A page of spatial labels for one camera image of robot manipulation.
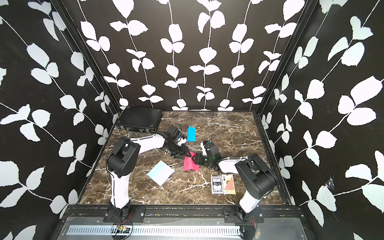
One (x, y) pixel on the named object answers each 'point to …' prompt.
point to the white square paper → (160, 173)
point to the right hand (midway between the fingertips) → (193, 157)
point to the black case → (140, 118)
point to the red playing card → (228, 184)
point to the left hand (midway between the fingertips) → (189, 154)
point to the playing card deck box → (217, 184)
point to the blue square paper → (191, 134)
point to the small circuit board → (121, 229)
